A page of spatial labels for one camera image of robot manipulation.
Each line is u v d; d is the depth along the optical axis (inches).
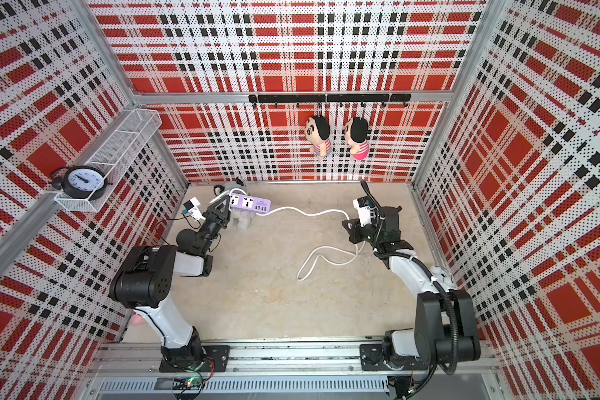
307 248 38.8
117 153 31.5
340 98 34.9
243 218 39.9
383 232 26.2
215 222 30.8
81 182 25.1
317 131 35.7
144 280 19.4
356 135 37.5
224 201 32.2
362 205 29.6
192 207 31.5
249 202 33.1
